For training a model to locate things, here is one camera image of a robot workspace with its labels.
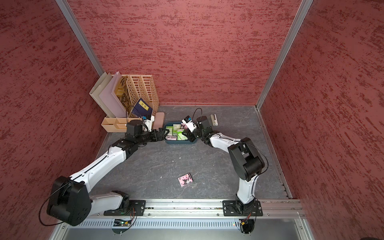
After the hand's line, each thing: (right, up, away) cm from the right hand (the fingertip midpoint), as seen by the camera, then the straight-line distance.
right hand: (184, 133), depth 92 cm
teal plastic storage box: (-8, -1, +5) cm, 10 cm away
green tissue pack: (-7, +4, +8) cm, 11 cm away
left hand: (-12, +1, -9) cm, 15 cm away
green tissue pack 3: (-2, +2, +4) cm, 5 cm away
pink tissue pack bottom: (+2, -24, -11) cm, 27 cm away
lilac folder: (-49, +22, 0) cm, 54 cm away
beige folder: (-53, +25, -6) cm, 59 cm away
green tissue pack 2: (-2, -2, 0) cm, 3 cm away
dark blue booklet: (-32, +17, +14) cm, 39 cm away
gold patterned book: (-44, +27, +7) cm, 52 cm away
